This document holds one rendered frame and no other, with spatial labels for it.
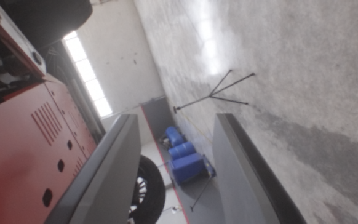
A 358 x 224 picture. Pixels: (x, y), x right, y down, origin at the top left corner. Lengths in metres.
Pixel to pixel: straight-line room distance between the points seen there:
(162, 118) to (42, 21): 8.51
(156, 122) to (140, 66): 2.62
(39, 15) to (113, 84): 7.80
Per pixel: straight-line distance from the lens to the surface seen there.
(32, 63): 0.86
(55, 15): 1.32
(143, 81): 9.02
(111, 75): 8.93
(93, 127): 2.21
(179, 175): 6.39
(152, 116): 9.39
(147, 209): 1.87
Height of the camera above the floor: 1.20
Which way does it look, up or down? 9 degrees down
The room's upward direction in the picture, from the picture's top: 112 degrees counter-clockwise
